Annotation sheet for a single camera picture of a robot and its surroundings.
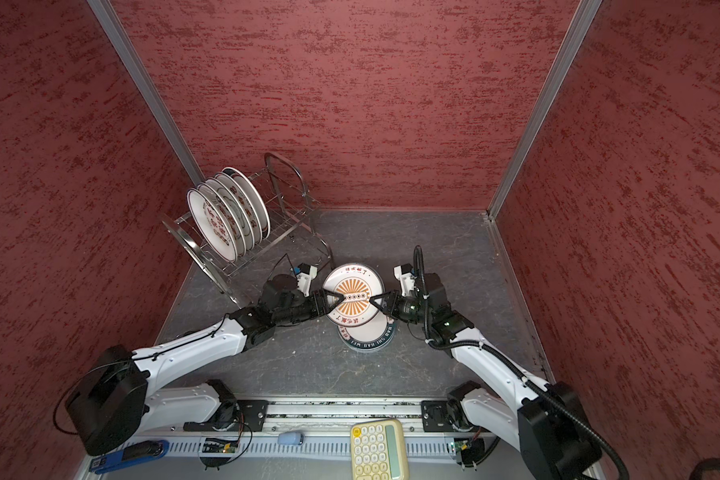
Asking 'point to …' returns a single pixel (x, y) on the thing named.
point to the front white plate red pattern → (213, 224)
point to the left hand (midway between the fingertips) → (340, 306)
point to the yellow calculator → (378, 450)
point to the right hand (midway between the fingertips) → (367, 307)
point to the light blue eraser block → (289, 438)
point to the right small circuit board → (472, 450)
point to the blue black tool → (129, 454)
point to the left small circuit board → (216, 445)
